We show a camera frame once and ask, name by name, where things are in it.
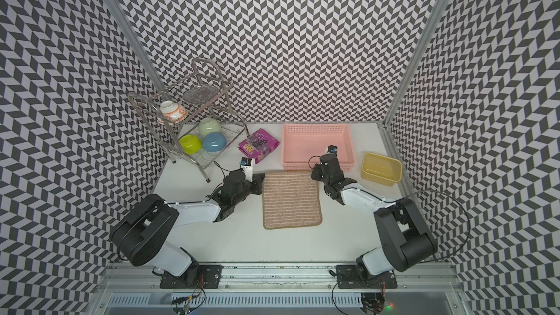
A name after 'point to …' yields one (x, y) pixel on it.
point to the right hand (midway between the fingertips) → (318, 169)
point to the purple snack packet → (259, 145)
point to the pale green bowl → (208, 125)
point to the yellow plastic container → (381, 169)
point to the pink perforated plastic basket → (302, 145)
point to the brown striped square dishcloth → (290, 199)
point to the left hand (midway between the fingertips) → (264, 176)
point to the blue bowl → (214, 141)
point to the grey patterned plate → (200, 94)
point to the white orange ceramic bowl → (173, 112)
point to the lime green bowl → (190, 144)
